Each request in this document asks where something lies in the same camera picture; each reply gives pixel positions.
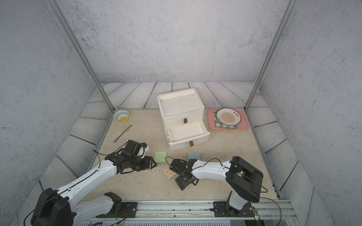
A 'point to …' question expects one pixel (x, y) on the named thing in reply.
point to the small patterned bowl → (121, 115)
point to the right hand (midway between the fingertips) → (187, 181)
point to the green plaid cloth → (218, 124)
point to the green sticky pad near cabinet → (160, 156)
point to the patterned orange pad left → (169, 173)
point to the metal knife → (127, 128)
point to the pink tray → (243, 125)
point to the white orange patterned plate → (228, 116)
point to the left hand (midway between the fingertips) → (155, 165)
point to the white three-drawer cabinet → (182, 113)
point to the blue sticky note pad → (193, 155)
